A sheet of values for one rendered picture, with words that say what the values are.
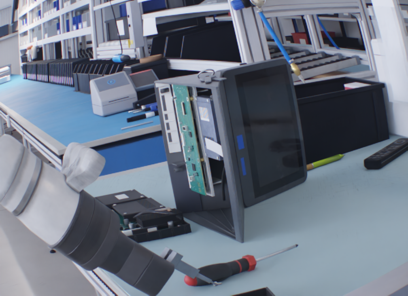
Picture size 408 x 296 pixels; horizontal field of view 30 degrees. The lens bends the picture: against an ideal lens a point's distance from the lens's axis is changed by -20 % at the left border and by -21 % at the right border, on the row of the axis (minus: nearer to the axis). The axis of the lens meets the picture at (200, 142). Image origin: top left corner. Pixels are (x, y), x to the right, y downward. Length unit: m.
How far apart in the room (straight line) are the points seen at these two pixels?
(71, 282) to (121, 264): 3.60
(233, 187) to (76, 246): 0.42
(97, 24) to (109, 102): 1.70
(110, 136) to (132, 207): 1.45
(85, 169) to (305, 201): 0.63
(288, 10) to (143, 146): 0.68
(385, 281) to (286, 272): 0.53
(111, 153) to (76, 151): 2.05
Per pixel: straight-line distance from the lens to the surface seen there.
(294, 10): 3.01
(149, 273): 0.83
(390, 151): 1.50
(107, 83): 3.44
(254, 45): 2.92
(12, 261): 4.98
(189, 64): 3.39
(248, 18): 2.91
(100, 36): 5.02
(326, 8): 3.08
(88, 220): 0.81
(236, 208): 1.19
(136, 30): 3.94
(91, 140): 2.85
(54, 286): 4.36
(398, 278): 0.51
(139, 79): 3.47
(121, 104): 3.38
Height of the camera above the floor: 1.34
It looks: 10 degrees down
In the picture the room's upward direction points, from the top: 10 degrees counter-clockwise
